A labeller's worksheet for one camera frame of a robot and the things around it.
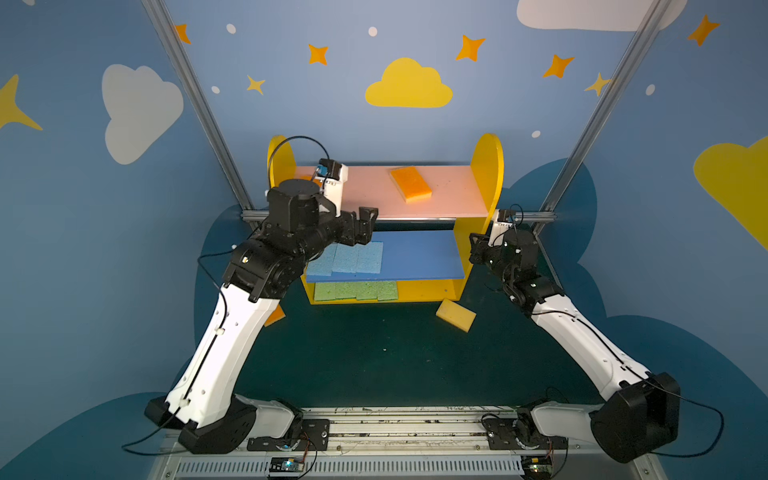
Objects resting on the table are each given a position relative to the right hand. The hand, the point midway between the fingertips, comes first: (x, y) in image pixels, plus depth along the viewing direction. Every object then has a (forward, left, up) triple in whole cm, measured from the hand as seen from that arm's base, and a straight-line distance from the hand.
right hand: (475, 231), depth 79 cm
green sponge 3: (-3, +30, -27) cm, 41 cm away
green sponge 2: (-3, +38, -27) cm, 46 cm away
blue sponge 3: (+1, +31, -15) cm, 34 cm away
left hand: (-10, +30, +17) cm, 36 cm away
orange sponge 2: (-13, +59, -29) cm, 67 cm away
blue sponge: (0, +40, -14) cm, 43 cm away
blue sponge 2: (+1, +39, -15) cm, 42 cm away
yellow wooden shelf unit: (+10, +9, -26) cm, 30 cm away
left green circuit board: (-52, +45, -30) cm, 75 cm away
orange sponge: (-9, +1, -30) cm, 31 cm away
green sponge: (-4, +44, -27) cm, 52 cm away
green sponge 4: (-3, +24, -27) cm, 36 cm away
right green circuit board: (-49, -16, -32) cm, 60 cm away
